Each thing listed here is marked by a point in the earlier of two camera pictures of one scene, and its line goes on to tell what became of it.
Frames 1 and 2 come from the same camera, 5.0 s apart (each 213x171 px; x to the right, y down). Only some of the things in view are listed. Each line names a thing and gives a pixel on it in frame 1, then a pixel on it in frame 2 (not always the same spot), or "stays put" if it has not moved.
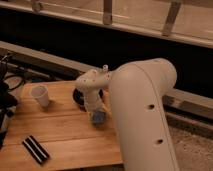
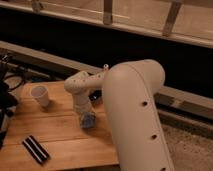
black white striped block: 39,153 stays put
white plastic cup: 40,93 stays put
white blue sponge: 98,116 → 88,120
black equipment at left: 7,98 stays put
